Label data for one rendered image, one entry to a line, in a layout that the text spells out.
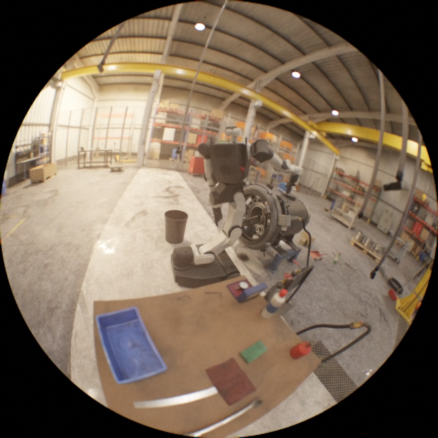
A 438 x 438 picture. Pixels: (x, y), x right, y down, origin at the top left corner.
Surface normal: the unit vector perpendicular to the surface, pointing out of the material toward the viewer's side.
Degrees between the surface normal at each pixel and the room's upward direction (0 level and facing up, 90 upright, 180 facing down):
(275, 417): 0
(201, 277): 0
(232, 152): 102
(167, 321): 0
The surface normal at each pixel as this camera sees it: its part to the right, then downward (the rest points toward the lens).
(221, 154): -0.46, 0.48
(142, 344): 0.21, -0.89
